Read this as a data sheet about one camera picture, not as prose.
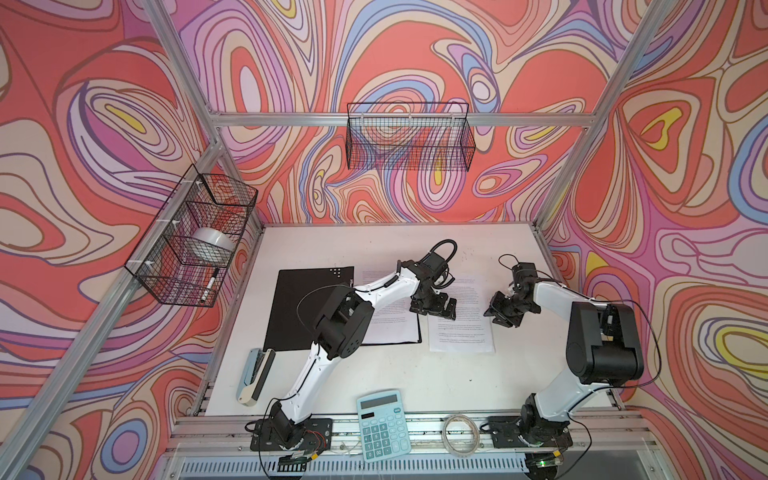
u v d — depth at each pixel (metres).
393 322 0.93
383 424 0.73
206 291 0.71
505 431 0.73
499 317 0.85
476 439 0.72
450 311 0.84
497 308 0.84
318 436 0.73
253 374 0.80
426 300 0.82
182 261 0.75
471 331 0.91
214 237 0.73
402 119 0.88
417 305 0.84
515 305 0.80
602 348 0.48
